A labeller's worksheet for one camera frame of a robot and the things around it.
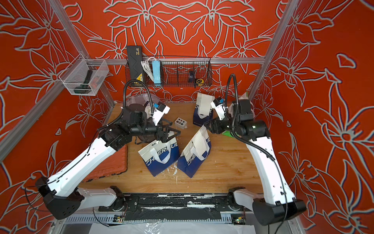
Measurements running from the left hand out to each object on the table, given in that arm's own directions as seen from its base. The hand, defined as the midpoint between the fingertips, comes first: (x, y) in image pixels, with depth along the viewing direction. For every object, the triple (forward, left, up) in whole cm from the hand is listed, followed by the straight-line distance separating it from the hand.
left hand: (175, 125), depth 63 cm
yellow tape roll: (+42, -11, -6) cm, 44 cm away
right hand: (+5, -14, -2) cm, 15 cm away
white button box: (+26, +1, -31) cm, 40 cm away
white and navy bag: (-7, +9, -18) cm, 21 cm away
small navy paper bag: (+27, -14, -17) cm, 35 cm away
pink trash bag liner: (+28, +26, -11) cm, 40 cm away
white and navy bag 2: (-5, -10, -15) cm, 19 cm away
